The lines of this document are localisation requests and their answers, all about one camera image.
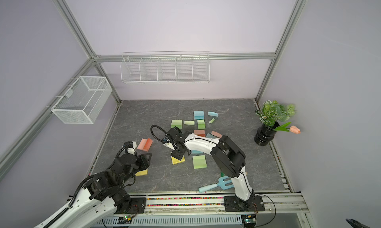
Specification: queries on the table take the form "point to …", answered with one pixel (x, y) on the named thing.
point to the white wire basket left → (82, 98)
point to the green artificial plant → (270, 111)
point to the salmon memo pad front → (200, 133)
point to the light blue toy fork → (221, 183)
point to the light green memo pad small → (201, 124)
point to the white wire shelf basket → (187, 67)
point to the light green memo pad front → (177, 123)
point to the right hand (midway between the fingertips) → (178, 149)
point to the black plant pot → (263, 135)
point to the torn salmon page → (217, 134)
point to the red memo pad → (145, 144)
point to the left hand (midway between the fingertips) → (149, 156)
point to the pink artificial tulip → (293, 129)
